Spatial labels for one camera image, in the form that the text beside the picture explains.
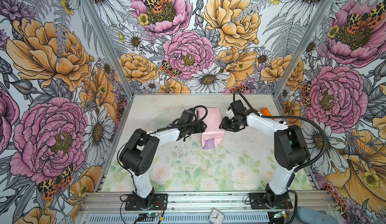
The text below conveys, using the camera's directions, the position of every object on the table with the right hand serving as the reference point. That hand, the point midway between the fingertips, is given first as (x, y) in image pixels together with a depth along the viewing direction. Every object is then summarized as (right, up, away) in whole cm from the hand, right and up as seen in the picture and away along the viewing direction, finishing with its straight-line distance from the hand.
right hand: (222, 131), depth 92 cm
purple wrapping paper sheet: (-6, -2, +3) cm, 7 cm away
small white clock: (-7, -35, -23) cm, 43 cm away
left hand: (-12, +1, +2) cm, 13 cm away
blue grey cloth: (+35, -34, -24) cm, 54 cm away
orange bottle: (+32, +12, +14) cm, 36 cm away
